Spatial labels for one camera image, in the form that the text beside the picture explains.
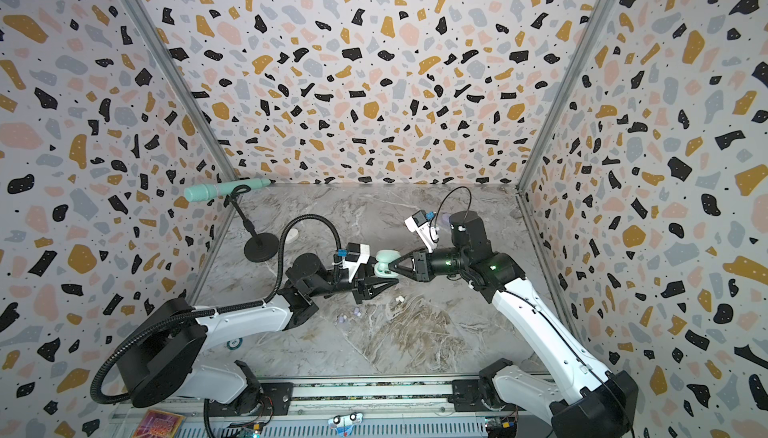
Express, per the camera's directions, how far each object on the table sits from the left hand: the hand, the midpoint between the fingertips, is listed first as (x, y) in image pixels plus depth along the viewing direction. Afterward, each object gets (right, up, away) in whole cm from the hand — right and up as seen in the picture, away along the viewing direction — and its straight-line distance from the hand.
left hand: (399, 273), depth 67 cm
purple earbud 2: (-17, -17, +19) cm, 31 cm away
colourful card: (-56, -35, +2) cm, 66 cm away
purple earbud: (-13, -16, +21) cm, 29 cm away
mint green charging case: (-3, +3, +1) cm, 5 cm away
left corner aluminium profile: (-66, +42, +34) cm, 85 cm away
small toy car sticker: (-13, -35, +2) cm, 37 cm away
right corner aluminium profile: (+52, +42, +40) cm, 77 cm away
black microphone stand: (-47, +2, +33) cm, 58 cm away
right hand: (-1, +2, -2) cm, 3 cm away
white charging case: (-38, +6, +36) cm, 53 cm away
